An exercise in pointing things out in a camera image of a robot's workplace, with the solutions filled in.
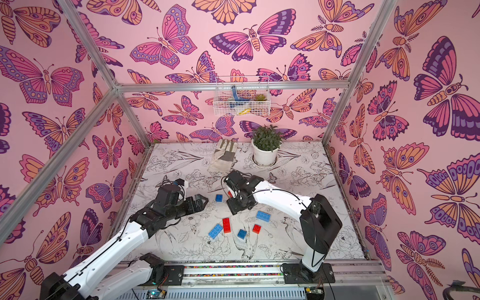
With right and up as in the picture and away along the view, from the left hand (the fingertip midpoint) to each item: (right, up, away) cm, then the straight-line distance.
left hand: (203, 200), depth 80 cm
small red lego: (+24, -13, +4) cm, 27 cm away
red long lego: (+10, -13, +5) cm, 17 cm away
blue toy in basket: (+14, +49, +14) cm, 53 cm away
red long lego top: (+12, +4, -3) cm, 13 cm away
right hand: (+14, -3, +4) cm, 15 cm away
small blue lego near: (+17, -15, +3) cm, 23 cm away
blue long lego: (+27, -9, +8) cm, 30 cm away
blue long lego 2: (+5, -14, +4) cm, 16 cm away
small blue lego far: (+5, -2, +14) cm, 15 cm away
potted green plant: (+29, +27, +17) cm, 43 cm away
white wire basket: (+18, +50, +14) cm, 55 cm away
